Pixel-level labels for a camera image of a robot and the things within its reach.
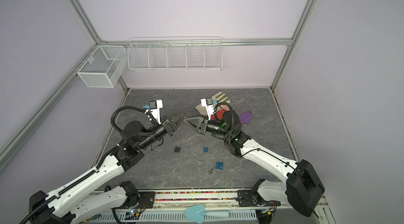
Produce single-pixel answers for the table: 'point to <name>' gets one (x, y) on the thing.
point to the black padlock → (177, 149)
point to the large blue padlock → (219, 165)
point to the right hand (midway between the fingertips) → (183, 122)
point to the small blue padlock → (205, 149)
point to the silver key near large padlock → (211, 170)
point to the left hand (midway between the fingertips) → (186, 116)
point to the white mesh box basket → (103, 68)
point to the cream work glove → (220, 98)
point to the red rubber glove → (219, 114)
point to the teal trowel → (197, 213)
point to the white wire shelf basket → (174, 53)
